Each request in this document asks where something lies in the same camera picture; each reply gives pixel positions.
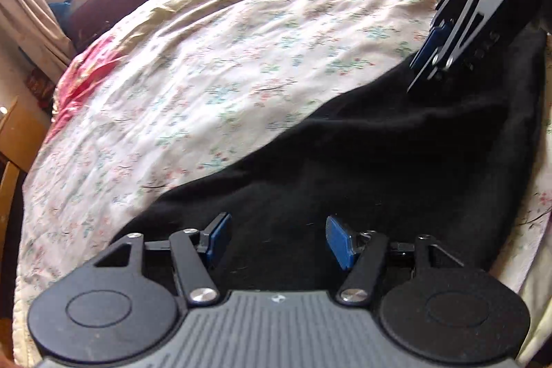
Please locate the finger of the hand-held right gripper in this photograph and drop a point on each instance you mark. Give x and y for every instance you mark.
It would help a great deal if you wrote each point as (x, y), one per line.
(448, 53)
(431, 47)

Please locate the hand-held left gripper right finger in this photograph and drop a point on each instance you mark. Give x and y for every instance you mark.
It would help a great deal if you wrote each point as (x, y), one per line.
(340, 241)

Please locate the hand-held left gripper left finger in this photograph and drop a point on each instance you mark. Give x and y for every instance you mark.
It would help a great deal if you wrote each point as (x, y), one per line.
(218, 236)

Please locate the black pants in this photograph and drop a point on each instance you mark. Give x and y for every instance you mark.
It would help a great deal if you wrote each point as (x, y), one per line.
(345, 161)

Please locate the floral quilt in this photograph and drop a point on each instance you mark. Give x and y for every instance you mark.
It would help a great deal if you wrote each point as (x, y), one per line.
(194, 70)

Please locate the wooden desk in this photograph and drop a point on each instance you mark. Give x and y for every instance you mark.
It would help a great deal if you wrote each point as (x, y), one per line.
(11, 135)

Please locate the dark red bag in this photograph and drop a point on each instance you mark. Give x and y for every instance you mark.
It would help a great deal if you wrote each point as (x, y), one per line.
(39, 88)

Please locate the cream patterned curtain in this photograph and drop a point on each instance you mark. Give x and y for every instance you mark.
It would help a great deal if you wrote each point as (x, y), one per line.
(36, 6)

